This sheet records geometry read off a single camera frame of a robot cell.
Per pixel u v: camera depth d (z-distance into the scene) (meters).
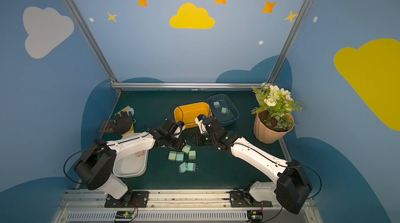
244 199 0.66
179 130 0.76
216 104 1.12
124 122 1.01
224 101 1.15
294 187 0.41
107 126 1.01
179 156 0.87
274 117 0.86
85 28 0.85
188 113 1.10
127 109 1.10
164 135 0.70
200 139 0.69
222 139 0.58
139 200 0.74
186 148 0.89
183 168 0.81
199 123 0.73
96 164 0.45
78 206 0.73
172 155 0.86
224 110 1.05
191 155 0.88
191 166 0.82
